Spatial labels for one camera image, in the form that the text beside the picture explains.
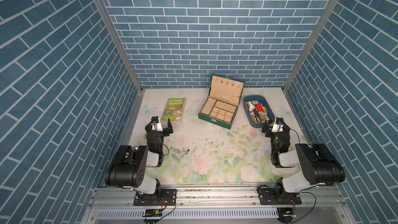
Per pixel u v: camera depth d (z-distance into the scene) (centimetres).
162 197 72
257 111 105
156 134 70
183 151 89
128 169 44
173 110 105
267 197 74
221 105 105
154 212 72
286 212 71
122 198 75
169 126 83
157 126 76
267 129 82
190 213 77
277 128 76
